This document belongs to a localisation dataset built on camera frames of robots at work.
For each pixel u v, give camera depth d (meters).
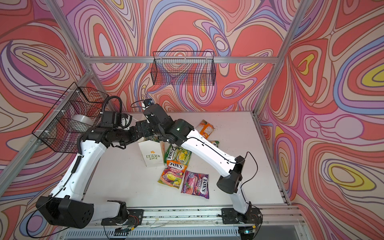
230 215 0.74
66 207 0.37
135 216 0.73
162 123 0.47
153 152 0.79
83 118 0.73
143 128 0.57
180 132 0.46
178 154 0.93
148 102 0.56
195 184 0.81
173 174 0.84
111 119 0.56
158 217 0.75
